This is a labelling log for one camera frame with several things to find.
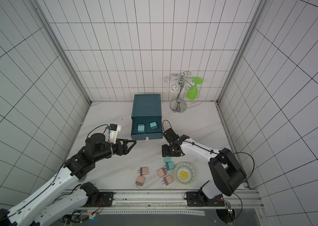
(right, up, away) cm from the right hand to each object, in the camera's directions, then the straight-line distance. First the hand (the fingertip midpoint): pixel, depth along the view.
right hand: (162, 153), depth 87 cm
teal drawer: (-10, +17, -2) cm, 20 cm away
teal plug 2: (-6, +18, -3) cm, 19 cm away
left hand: (-17, +10, -15) cm, 25 cm away
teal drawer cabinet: (-10, +31, +1) cm, 32 cm away
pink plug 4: (+3, -12, -9) cm, 16 cm away
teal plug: (-13, +17, -3) cm, 22 cm away
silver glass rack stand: (+14, +32, +27) cm, 44 cm away
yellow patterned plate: (+13, -10, -6) cm, 17 cm away
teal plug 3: (+3, -4, 0) cm, 5 cm away
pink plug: (-11, -9, -6) cm, 15 cm away
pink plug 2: (-13, -13, -9) cm, 20 cm away
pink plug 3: (-1, -9, -6) cm, 11 cm away
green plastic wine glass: (+23, +42, +16) cm, 50 cm away
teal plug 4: (+5, -6, -4) cm, 9 cm away
